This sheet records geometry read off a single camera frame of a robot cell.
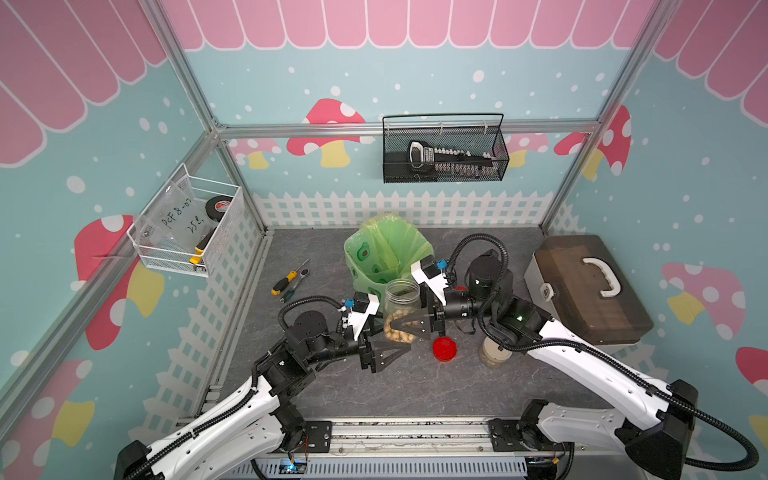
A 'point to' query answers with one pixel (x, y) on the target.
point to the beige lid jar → (490, 354)
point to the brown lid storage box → (580, 282)
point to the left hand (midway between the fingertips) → (402, 339)
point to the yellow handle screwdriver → (283, 283)
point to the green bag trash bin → (383, 250)
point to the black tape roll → (217, 205)
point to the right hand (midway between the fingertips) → (395, 313)
